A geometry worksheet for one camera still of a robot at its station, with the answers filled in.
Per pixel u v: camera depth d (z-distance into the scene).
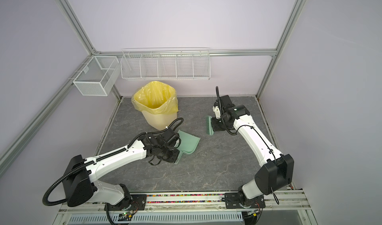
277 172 0.41
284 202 0.75
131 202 0.72
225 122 0.57
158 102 1.06
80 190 0.39
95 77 1.01
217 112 0.73
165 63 0.98
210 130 0.88
